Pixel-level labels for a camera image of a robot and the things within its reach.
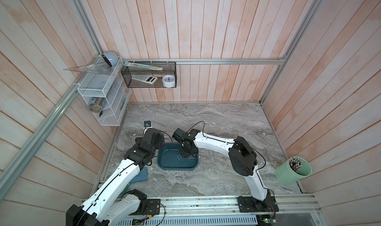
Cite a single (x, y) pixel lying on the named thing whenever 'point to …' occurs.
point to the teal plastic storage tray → (171, 158)
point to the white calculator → (149, 79)
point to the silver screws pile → (191, 156)
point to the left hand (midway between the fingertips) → (152, 139)
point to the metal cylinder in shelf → (96, 104)
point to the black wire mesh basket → (149, 74)
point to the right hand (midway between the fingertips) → (185, 152)
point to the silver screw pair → (178, 157)
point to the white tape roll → (168, 81)
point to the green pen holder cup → (292, 170)
